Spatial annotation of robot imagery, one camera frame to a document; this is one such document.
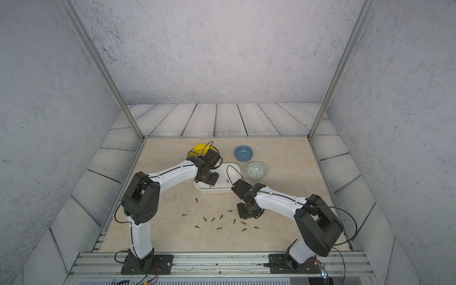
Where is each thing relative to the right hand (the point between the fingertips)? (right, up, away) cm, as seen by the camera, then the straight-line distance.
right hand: (246, 214), depth 85 cm
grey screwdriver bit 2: (-25, +5, +8) cm, 27 cm away
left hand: (-16, +15, +9) cm, 24 cm away
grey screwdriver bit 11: (+5, -5, -2) cm, 7 cm away
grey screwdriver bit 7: (-13, -6, -2) cm, 14 cm away
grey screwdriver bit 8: (-8, 0, +4) cm, 9 cm away
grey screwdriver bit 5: (-16, -3, +2) cm, 16 cm away
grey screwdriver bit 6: (-12, -1, +2) cm, 12 cm away
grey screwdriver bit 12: (-30, -1, +2) cm, 30 cm away
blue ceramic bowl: (0, +28, +25) cm, 38 cm away
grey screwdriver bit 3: (-20, -3, +2) cm, 20 cm away
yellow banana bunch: (-25, +31, +23) cm, 47 cm away
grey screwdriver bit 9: (-6, -3, 0) cm, 7 cm away
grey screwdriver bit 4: (-23, -5, -1) cm, 24 cm away
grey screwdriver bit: (-9, +13, +14) cm, 21 cm away
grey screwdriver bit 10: (-2, -4, 0) cm, 4 cm away
